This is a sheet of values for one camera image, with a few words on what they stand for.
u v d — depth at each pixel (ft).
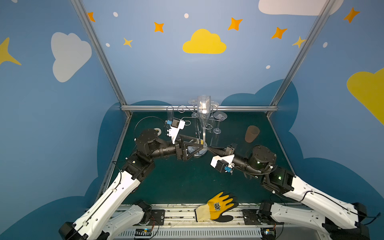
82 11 2.29
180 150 1.68
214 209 2.46
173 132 1.73
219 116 2.46
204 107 2.05
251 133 3.23
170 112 3.05
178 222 2.40
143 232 2.38
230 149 1.64
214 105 2.75
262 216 2.16
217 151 1.76
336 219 1.35
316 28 2.51
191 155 1.71
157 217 2.42
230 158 1.65
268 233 2.40
